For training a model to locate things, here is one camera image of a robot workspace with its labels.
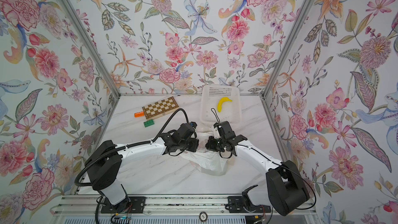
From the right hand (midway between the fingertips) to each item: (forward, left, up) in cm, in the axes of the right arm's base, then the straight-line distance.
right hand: (205, 144), depth 86 cm
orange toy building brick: (+26, +47, -8) cm, 54 cm away
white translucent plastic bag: (-11, -3, +3) cm, 11 cm away
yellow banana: (+37, -11, -6) cm, 39 cm away
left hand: (-2, +2, 0) cm, 3 cm away
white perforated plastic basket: (+30, -18, -8) cm, 36 cm away
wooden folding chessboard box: (+30, +32, -5) cm, 44 cm away
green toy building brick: (+18, +38, -7) cm, 42 cm away
